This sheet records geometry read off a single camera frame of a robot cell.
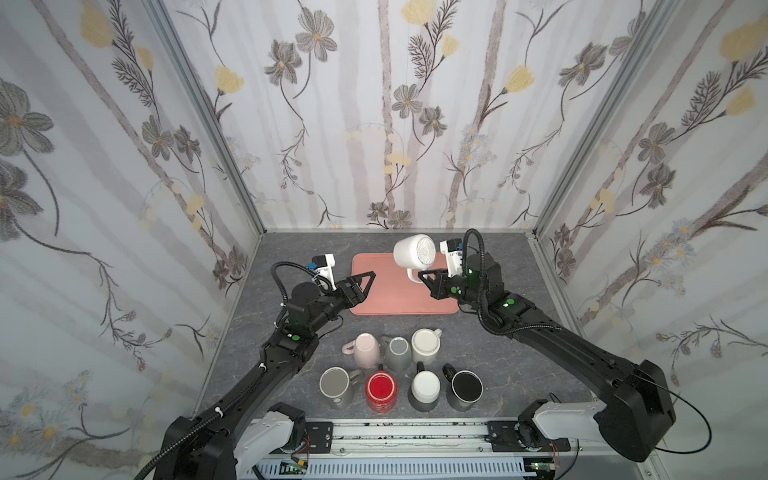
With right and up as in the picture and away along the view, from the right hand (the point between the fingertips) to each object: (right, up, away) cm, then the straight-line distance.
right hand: (418, 267), depth 74 cm
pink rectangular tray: (-7, -9, +23) cm, 25 cm away
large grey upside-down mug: (-21, -29, -1) cm, 36 cm away
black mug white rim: (+12, -30, 0) cm, 33 cm away
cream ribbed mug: (-1, +3, -1) cm, 4 cm away
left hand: (-13, -1, -1) cm, 13 cm away
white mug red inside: (+3, -22, +8) cm, 24 cm away
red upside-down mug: (-9, -32, +1) cm, 33 cm away
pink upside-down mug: (-14, -23, +6) cm, 27 cm away
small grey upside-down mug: (-5, -23, +5) cm, 24 cm away
